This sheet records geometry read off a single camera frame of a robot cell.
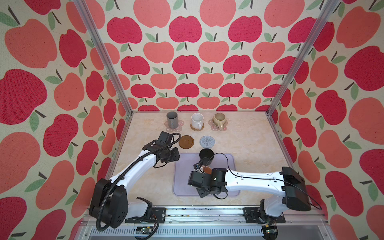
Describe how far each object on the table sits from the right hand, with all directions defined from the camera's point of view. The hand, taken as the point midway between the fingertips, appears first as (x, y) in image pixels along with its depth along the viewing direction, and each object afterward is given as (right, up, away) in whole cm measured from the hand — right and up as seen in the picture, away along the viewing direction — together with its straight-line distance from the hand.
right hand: (203, 187), depth 76 cm
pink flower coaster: (-16, +29, +35) cm, 48 cm away
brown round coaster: (-10, +20, +27) cm, 35 cm away
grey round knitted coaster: (+5, +21, +28) cm, 35 cm away
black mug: (+3, +13, +15) cm, 20 cm away
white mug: (-2, +35, +29) cm, 46 cm away
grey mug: (-19, +36, +27) cm, 49 cm away
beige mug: (+14, +36, +29) cm, 48 cm away
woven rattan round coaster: (-2, +29, +34) cm, 45 cm away
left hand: (-12, +14, +8) cm, 20 cm away
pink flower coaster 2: (+12, +30, +35) cm, 47 cm away
